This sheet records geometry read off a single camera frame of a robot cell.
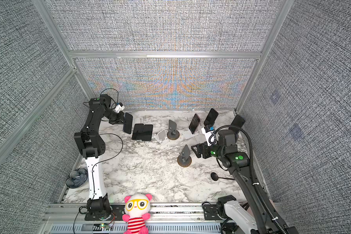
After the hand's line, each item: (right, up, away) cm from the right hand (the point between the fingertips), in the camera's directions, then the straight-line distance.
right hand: (199, 144), depth 75 cm
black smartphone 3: (+1, +11, +25) cm, 27 cm away
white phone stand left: (-21, +2, +21) cm, 30 cm away
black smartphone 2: (-32, +4, +29) cm, 44 cm away
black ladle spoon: (+11, -21, +10) cm, 26 cm away
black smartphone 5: (+28, +12, +19) cm, 36 cm away
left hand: (-45, +11, +23) cm, 52 cm away
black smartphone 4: (+12, +15, +24) cm, 30 cm away
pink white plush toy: (-30, -30, -6) cm, 43 cm away
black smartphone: (-44, +11, +22) cm, 50 cm away
